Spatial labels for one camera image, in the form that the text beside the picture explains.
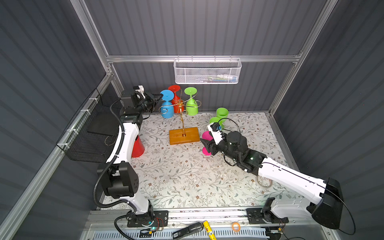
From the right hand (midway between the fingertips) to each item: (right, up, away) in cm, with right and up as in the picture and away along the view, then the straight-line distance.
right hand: (206, 136), depth 71 cm
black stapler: (-9, -42, -5) cm, 43 cm away
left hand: (-22, +22, +4) cm, 31 cm away
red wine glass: (-15, +16, +11) cm, 25 cm away
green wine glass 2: (+14, +15, +33) cm, 39 cm away
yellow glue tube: (+1, -44, -2) cm, 44 cm away
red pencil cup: (-43, -10, +27) cm, 52 cm away
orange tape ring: (+15, -43, 0) cm, 45 cm away
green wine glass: (-8, +18, +19) cm, 27 cm away
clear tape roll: (+33, -29, +13) cm, 45 cm away
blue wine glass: (-21, +15, +8) cm, 27 cm away
